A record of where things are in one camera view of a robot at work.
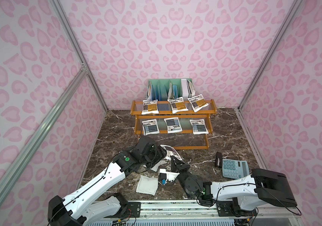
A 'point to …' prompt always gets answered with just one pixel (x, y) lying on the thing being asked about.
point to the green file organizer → (166, 89)
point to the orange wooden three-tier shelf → (189, 122)
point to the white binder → (184, 88)
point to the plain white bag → (147, 185)
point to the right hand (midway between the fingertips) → (175, 156)
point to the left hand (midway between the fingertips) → (166, 153)
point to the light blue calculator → (235, 169)
